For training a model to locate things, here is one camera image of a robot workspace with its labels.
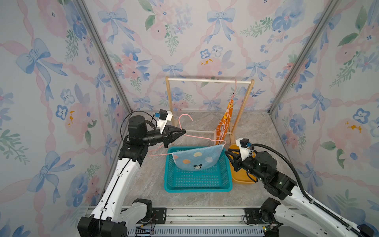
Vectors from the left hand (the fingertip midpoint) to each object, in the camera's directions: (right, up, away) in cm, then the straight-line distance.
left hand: (184, 131), depth 63 cm
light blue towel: (+6, -14, +12) cm, 19 cm away
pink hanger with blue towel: (-7, -11, +8) cm, 15 cm away
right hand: (+21, -9, +8) cm, 24 cm away
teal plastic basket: (+18, -29, +23) cm, 41 cm away
